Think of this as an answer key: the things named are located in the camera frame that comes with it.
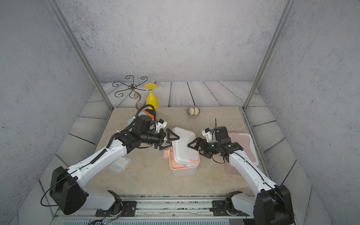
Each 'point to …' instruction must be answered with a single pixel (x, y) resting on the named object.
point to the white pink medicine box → (183, 160)
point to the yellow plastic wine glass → (151, 99)
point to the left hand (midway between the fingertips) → (178, 142)
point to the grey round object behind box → (193, 111)
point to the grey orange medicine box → (143, 112)
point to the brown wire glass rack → (131, 86)
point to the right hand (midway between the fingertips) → (193, 148)
